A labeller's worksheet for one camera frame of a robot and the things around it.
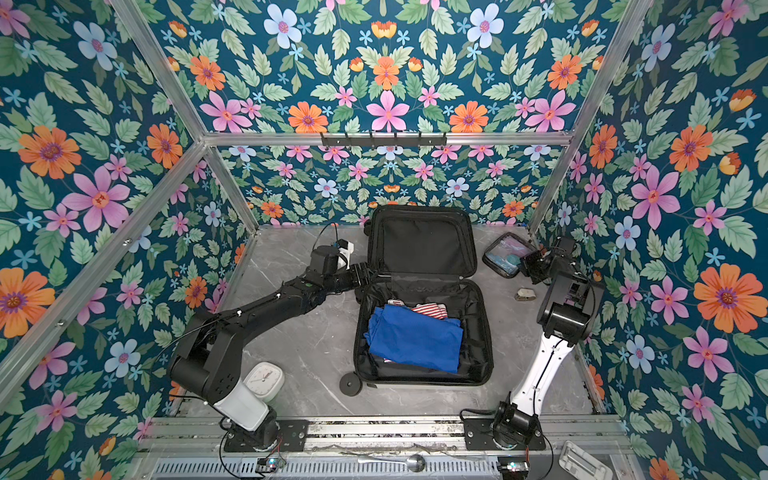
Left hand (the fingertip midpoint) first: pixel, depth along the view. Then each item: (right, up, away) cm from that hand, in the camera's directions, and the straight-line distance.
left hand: (377, 266), depth 86 cm
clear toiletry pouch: (+46, +3, +26) cm, 53 cm away
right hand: (+50, +2, +19) cm, 53 cm away
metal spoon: (+10, -45, -18) cm, 49 cm away
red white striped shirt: (+18, -14, +6) cm, 24 cm away
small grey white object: (+48, -10, +12) cm, 51 cm away
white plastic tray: (+49, -46, -17) cm, 69 cm away
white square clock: (-30, -31, -6) cm, 43 cm away
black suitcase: (+14, +4, +16) cm, 22 cm away
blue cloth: (+7, -20, 0) cm, 21 cm away
